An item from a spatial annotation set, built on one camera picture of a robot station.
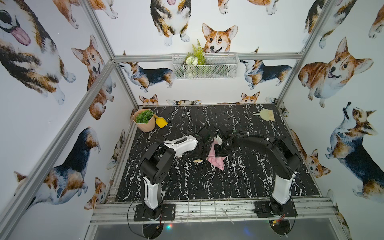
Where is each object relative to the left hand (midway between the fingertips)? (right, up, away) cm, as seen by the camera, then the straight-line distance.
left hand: (202, 156), depth 93 cm
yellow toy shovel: (-31, +22, +17) cm, 41 cm away
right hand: (+7, +2, -3) cm, 8 cm away
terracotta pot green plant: (-37, +24, +2) cm, 44 cm away
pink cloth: (+9, -1, -7) cm, 12 cm away
